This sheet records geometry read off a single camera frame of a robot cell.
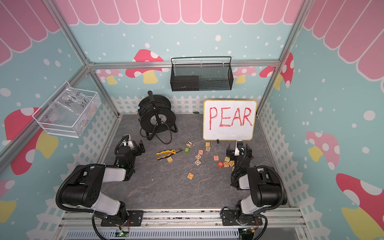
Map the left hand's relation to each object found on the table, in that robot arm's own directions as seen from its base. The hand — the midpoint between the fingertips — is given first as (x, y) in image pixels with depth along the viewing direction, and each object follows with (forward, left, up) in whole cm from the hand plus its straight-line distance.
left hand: (134, 143), depth 93 cm
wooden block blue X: (+2, -46, -7) cm, 47 cm away
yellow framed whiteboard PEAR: (+16, -60, +7) cm, 63 cm away
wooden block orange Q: (-17, -36, -7) cm, 40 cm away
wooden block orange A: (-10, -57, -7) cm, 59 cm away
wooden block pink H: (-5, -51, -6) cm, 52 cm away
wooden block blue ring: (-5, -40, -7) cm, 41 cm away
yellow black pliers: (-2, -24, -6) cm, 25 cm away
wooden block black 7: (+6, -34, -8) cm, 35 cm away
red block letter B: (-10, -54, -7) cm, 55 cm away
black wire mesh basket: (+33, -41, +26) cm, 59 cm away
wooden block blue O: (-9, -40, -7) cm, 41 cm away
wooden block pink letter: (-2, -42, -6) cm, 42 cm away
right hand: (-1, -64, +3) cm, 64 cm away
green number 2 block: (0, -32, -8) cm, 33 cm away
